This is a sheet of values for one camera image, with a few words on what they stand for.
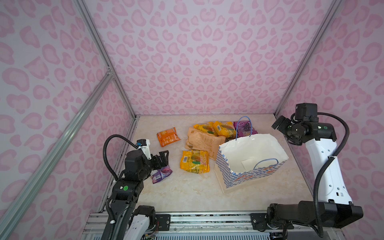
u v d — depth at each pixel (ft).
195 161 2.95
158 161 2.06
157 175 2.84
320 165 1.36
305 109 1.68
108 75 2.93
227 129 3.30
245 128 3.40
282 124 2.10
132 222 1.96
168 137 3.39
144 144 2.03
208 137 3.11
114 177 1.69
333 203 1.24
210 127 3.48
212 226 2.39
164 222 2.41
